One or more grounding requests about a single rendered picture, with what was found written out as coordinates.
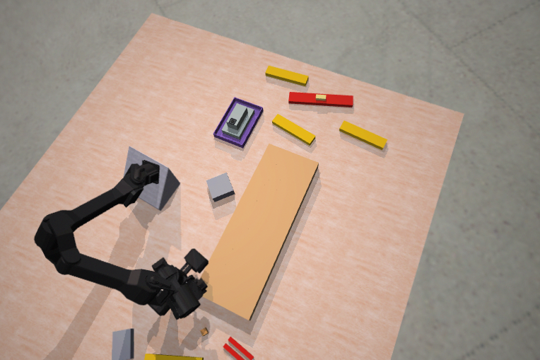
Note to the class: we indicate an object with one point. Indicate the red flat bar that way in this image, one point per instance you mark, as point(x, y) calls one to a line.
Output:
point(321, 99)

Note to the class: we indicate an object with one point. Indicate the tan rectangular panel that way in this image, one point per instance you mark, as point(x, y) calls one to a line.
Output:
point(243, 260)

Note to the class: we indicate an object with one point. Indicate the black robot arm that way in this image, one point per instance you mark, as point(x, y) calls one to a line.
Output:
point(55, 237)

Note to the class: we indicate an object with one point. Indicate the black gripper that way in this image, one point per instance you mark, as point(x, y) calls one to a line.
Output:
point(197, 262)

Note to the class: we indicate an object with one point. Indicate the purple rectangular tray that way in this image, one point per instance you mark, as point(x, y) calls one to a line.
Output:
point(241, 143)

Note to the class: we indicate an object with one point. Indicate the yellow rectangular bar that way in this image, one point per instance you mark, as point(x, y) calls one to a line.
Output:
point(362, 135)
point(285, 75)
point(293, 129)
point(169, 357)

